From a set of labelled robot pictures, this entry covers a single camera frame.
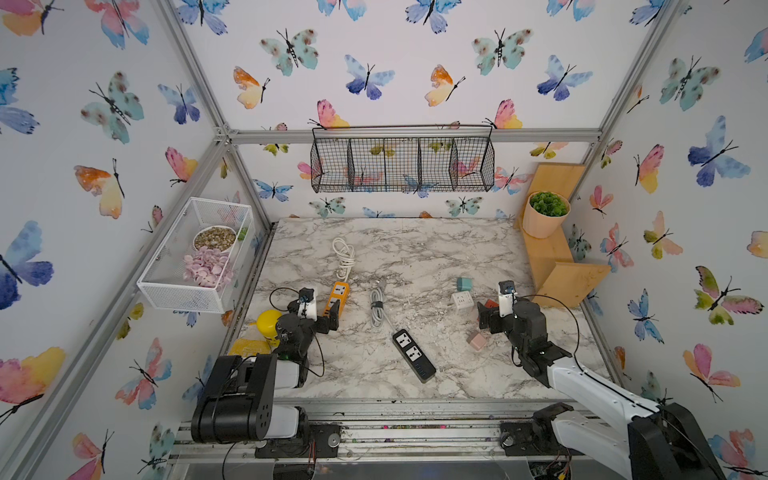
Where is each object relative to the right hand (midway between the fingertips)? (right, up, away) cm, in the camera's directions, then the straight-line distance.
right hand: (499, 297), depth 86 cm
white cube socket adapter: (-9, -2, +7) cm, 12 cm away
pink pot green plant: (+19, +26, +13) cm, 35 cm away
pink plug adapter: (-5, -14, +3) cm, 15 cm away
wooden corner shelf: (+16, +5, 0) cm, 17 cm away
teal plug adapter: (-7, +2, +15) cm, 17 cm away
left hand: (-51, 0, +4) cm, 51 cm away
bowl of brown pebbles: (-71, +16, -16) cm, 75 cm away
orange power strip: (-48, 0, +12) cm, 49 cm away
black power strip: (-24, -16, -1) cm, 29 cm away
